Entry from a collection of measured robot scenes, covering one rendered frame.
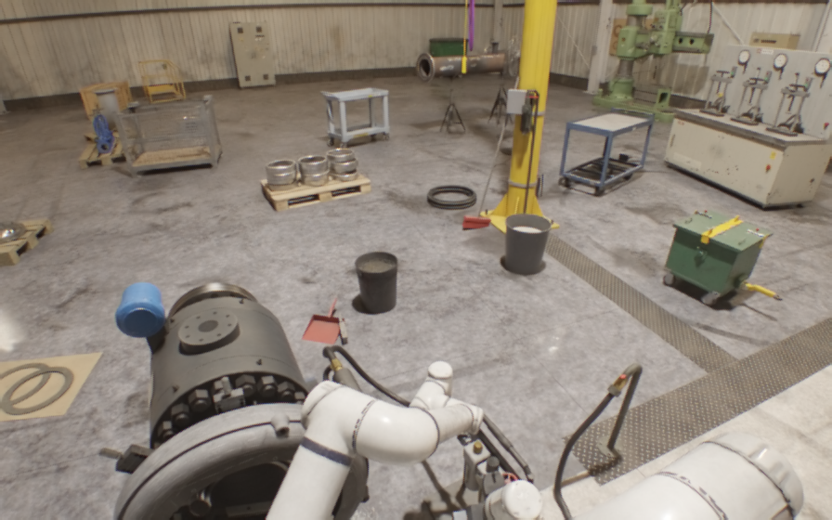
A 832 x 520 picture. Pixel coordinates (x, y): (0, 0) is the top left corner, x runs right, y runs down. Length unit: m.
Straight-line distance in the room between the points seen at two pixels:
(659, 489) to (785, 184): 5.95
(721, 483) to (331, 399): 0.69
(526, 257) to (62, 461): 3.28
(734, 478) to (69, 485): 2.67
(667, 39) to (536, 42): 7.57
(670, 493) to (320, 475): 0.63
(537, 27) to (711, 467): 3.85
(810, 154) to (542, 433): 4.97
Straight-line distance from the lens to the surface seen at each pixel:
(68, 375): 3.45
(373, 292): 3.06
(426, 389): 1.50
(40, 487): 2.87
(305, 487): 0.95
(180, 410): 1.59
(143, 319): 1.83
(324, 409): 0.95
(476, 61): 8.37
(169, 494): 1.33
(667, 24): 11.50
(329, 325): 3.12
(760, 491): 0.61
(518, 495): 1.07
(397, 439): 0.90
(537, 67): 4.18
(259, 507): 1.59
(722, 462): 0.61
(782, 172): 6.26
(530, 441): 2.43
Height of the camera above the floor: 1.89
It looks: 30 degrees down
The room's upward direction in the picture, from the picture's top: 1 degrees counter-clockwise
